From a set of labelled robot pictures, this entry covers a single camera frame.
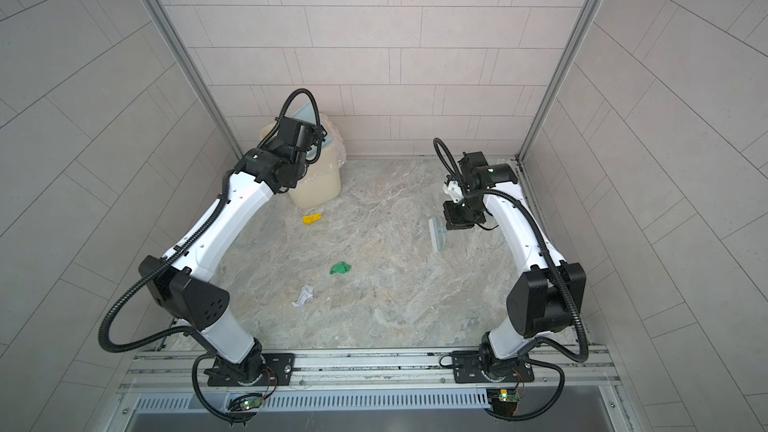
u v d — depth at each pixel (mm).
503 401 683
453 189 749
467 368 708
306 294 823
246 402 654
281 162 524
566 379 633
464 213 669
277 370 706
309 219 984
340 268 868
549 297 422
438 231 843
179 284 404
